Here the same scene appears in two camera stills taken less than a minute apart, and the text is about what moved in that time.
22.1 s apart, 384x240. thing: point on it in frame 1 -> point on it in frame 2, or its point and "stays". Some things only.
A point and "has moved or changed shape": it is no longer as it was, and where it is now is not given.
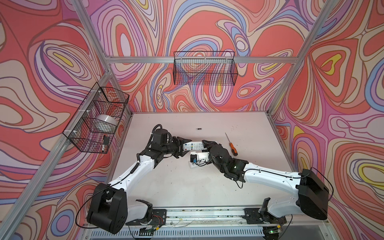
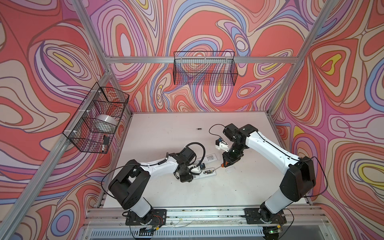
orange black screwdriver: x=233 y=149 has moved or changed shape
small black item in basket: x=106 y=140 stays
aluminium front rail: x=216 y=217 stays
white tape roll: x=105 y=120 stays
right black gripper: x=209 y=142 -> x=229 y=160
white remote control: x=193 y=146 -> x=207 y=172
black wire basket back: x=207 y=68 stays
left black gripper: x=178 y=142 -> x=187 y=179
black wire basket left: x=93 y=125 stays
